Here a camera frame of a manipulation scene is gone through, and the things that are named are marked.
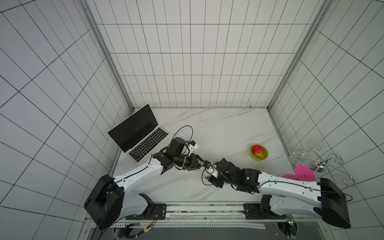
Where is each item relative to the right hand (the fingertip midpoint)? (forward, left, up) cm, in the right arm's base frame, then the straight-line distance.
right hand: (205, 173), depth 77 cm
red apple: (+17, -32, -3) cm, 36 cm away
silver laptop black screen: (+27, +48, -8) cm, 56 cm away
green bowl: (+16, -37, -7) cm, 41 cm away
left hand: (+1, +2, +5) cm, 5 cm away
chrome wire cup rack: (0, -47, +18) cm, 50 cm away
